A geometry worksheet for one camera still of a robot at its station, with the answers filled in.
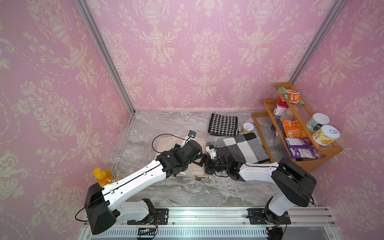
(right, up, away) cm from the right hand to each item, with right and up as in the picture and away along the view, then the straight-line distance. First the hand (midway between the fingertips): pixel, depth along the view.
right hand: (195, 164), depth 80 cm
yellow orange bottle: (-40, -2, -12) cm, 42 cm away
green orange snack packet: (+54, +38, +4) cm, 66 cm away
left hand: (-4, +10, -4) cm, 11 cm away
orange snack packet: (+57, +19, +6) cm, 61 cm away
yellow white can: (+57, +17, -16) cm, 61 cm away
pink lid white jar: (+53, +32, +10) cm, 63 cm away
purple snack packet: (+57, +9, -1) cm, 58 cm away
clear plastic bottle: (+56, +27, +8) cm, 63 cm away
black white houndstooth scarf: (+18, +21, +27) cm, 39 cm away
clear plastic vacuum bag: (-38, +5, +18) cm, 42 cm away
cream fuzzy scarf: (0, -1, -1) cm, 2 cm away
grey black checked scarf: (+33, +6, +17) cm, 38 cm away
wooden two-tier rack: (+55, +16, +25) cm, 63 cm away
